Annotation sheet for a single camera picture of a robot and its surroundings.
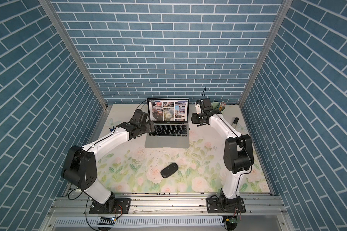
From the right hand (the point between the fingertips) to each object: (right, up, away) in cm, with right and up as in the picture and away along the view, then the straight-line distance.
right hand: (195, 118), depth 95 cm
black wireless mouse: (-17, -31, -10) cm, 36 cm away
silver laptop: (-17, 0, +10) cm, 20 cm away
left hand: (-28, -5, -4) cm, 29 cm away
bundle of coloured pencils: (+19, +9, +4) cm, 21 cm away
